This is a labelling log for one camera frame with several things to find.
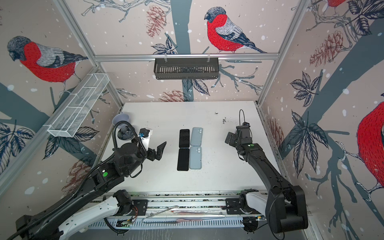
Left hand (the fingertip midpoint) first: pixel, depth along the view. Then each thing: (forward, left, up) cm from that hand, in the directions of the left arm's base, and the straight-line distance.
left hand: (156, 139), depth 68 cm
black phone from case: (+2, -11, -27) cm, 30 cm away
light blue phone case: (+3, -18, -27) cm, 32 cm away
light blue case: (+19, -19, -28) cm, 39 cm away
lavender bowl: (+32, +36, -22) cm, 53 cm away
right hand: (+9, -42, -16) cm, 46 cm away
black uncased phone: (+17, -11, -27) cm, 34 cm away
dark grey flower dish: (+20, +30, -25) cm, 44 cm away
